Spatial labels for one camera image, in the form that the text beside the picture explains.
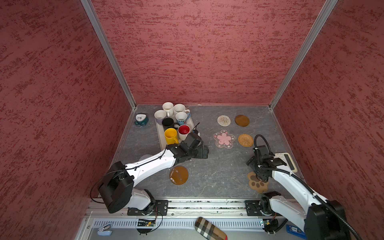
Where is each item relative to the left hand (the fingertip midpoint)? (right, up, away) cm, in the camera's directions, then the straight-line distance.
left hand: (201, 153), depth 83 cm
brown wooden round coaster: (-13, -14, +5) cm, 20 cm away
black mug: (-22, +17, +17) cm, 33 cm away
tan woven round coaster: (+31, +5, +18) cm, 36 cm away
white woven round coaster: (+18, +18, +28) cm, 38 cm away
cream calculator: (+53, -5, +7) cm, 54 cm away
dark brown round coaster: (+33, +18, +31) cm, 49 cm away
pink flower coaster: (+16, +6, +18) cm, 24 cm away
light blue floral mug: (-13, +21, +21) cm, 32 cm away
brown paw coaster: (+33, -19, -2) cm, 38 cm away
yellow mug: (-20, +8, +16) cm, 27 cm away
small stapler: (-45, -32, -16) cm, 57 cm away
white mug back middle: (-24, +28, +26) cm, 45 cm away
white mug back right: (-16, +28, +27) cm, 42 cm away
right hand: (+30, -10, +3) cm, 31 cm away
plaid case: (+3, -31, -17) cm, 35 cm away
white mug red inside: (-12, +11, +17) cm, 24 cm away
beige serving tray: (-28, +11, +19) cm, 36 cm away
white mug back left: (-30, +23, +24) cm, 44 cm away
